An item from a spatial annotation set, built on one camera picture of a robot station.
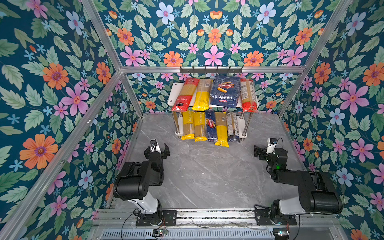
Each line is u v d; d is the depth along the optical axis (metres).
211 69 0.92
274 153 0.73
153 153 0.77
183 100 0.75
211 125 0.99
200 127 0.99
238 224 0.72
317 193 0.45
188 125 0.99
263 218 0.73
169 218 0.74
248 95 0.78
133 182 0.46
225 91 0.75
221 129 0.98
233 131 0.98
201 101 0.75
